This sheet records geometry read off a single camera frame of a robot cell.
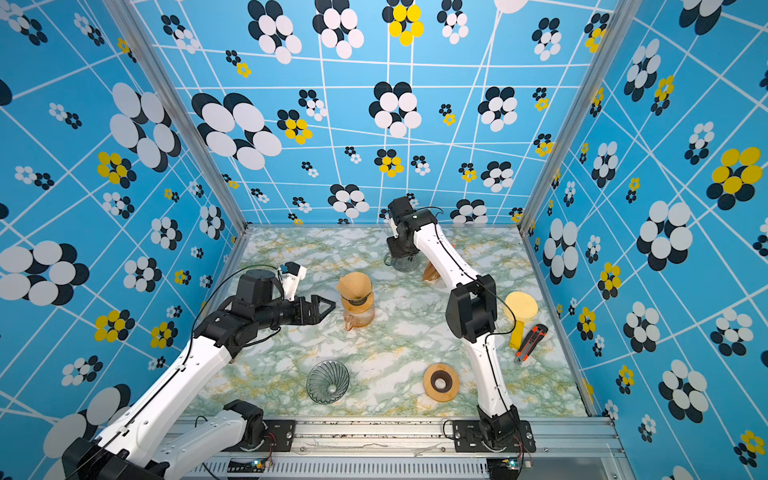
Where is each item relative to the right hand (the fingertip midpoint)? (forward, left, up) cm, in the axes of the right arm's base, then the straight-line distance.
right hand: (403, 250), depth 96 cm
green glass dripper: (-18, +14, -2) cm, 23 cm away
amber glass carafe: (-19, +16, -12) cm, 27 cm away
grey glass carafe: (+1, 0, -9) cm, 9 cm away
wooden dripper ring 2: (-37, -10, -14) cm, 41 cm away
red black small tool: (-25, -38, -13) cm, 48 cm away
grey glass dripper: (-38, +21, -10) cm, 45 cm away
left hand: (-24, +20, +8) cm, 33 cm away
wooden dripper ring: (-19, +11, -3) cm, 22 cm away
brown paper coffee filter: (-15, +14, +2) cm, 21 cm away
